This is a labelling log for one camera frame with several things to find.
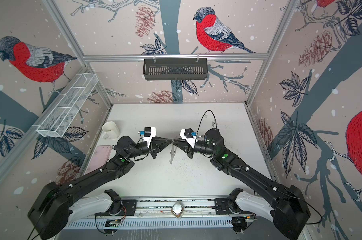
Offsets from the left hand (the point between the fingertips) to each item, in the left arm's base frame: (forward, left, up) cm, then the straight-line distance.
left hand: (170, 142), depth 65 cm
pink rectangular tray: (+6, +46, -29) cm, 54 cm away
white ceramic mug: (+21, +41, -20) cm, 50 cm away
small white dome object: (-23, -3, -18) cm, 29 cm away
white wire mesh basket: (+14, +56, 0) cm, 58 cm away
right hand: (+2, -1, -3) cm, 4 cm away
